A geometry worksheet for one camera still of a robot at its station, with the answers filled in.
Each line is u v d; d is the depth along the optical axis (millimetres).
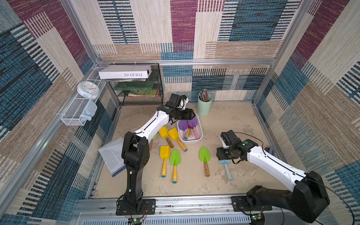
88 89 750
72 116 689
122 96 1164
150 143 952
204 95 1030
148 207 730
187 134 969
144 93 1001
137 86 993
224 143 686
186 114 806
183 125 1051
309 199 402
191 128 1019
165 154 916
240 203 741
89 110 685
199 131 969
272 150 890
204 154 916
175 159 897
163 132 1013
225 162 881
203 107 1083
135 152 540
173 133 999
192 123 1047
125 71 793
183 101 847
